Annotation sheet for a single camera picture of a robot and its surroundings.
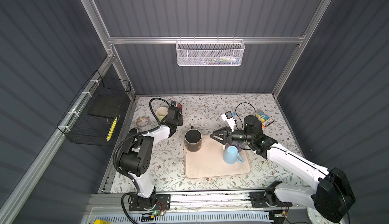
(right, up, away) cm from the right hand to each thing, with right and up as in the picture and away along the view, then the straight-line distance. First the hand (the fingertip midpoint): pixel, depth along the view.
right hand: (214, 137), depth 72 cm
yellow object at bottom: (-49, -33, -10) cm, 60 cm away
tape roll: (-47, +5, +34) cm, 58 cm away
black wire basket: (-59, +9, +1) cm, 60 cm away
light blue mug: (+10, -11, +7) cm, 16 cm away
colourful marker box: (+39, +6, +32) cm, 51 cm away
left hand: (-22, +9, +26) cm, 35 cm away
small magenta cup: (-49, -1, +25) cm, 55 cm away
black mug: (-10, -3, +14) cm, 18 cm away
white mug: (+8, -9, +16) cm, 20 cm away
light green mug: (-31, +11, +24) cm, 41 cm away
